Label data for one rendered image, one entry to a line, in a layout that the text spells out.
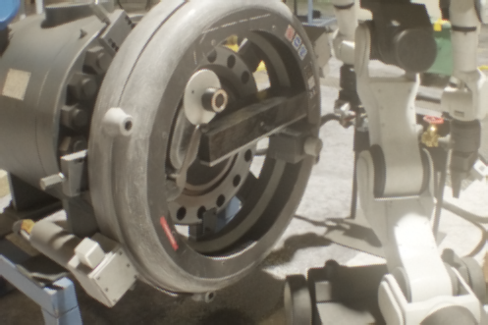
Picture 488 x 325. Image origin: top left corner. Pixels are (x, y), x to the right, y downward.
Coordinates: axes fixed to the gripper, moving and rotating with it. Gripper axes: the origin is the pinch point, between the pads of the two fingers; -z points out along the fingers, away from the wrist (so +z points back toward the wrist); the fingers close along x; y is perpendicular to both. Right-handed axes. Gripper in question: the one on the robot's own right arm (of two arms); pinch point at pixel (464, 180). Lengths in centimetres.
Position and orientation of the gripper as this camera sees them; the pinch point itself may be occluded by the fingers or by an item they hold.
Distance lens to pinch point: 156.4
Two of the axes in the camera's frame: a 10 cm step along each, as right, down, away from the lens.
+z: -1.6, -8.8, -4.5
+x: 7.1, -4.2, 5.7
